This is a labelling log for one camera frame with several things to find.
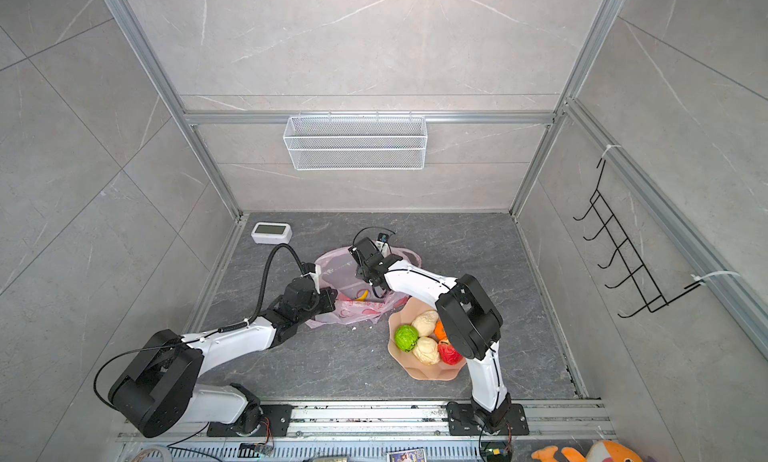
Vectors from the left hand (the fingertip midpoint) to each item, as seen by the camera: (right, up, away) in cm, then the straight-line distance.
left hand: (339, 285), depth 89 cm
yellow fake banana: (+8, -4, +6) cm, 11 cm away
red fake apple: (+31, -17, -11) cm, 37 cm away
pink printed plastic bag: (+5, -5, +5) cm, 9 cm away
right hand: (+8, +5, +6) cm, 12 cm away
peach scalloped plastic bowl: (+20, -9, -2) cm, 22 cm away
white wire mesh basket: (+4, +47, +11) cm, 49 cm away
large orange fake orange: (+30, -12, -5) cm, 33 cm away
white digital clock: (-28, +16, +19) cm, 38 cm away
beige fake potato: (+26, -16, -10) cm, 32 cm away
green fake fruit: (+20, -13, -10) cm, 25 cm away
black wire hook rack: (+70, +3, -28) cm, 76 cm away
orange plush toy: (+63, -33, -24) cm, 75 cm away
